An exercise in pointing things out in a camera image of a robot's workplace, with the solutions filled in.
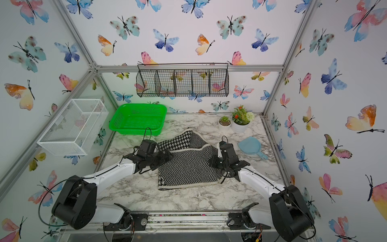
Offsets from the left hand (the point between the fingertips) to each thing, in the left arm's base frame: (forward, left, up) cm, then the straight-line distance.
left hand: (171, 157), depth 88 cm
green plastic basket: (+39, +30, -8) cm, 50 cm away
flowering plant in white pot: (+22, -43, +8) cm, 49 cm away
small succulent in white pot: (+25, -35, 0) cm, 43 cm away
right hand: (-2, -22, +2) cm, 22 cm away
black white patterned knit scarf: (-4, -11, -3) cm, 12 cm away
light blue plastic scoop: (+12, -52, -7) cm, 54 cm away
